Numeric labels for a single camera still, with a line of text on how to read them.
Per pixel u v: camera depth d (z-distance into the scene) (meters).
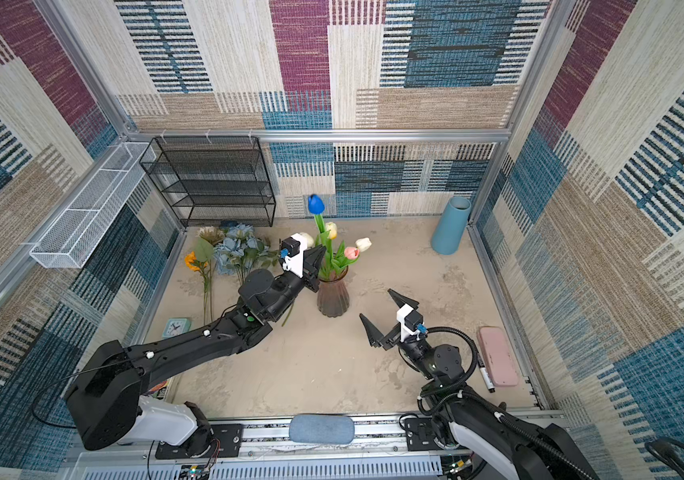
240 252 0.98
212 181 1.08
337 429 0.73
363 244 0.81
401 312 0.61
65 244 0.70
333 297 0.98
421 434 0.74
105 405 0.42
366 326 0.68
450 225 0.99
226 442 0.73
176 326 0.91
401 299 0.71
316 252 0.70
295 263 0.63
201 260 1.06
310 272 0.65
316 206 0.61
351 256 0.73
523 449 0.45
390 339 0.65
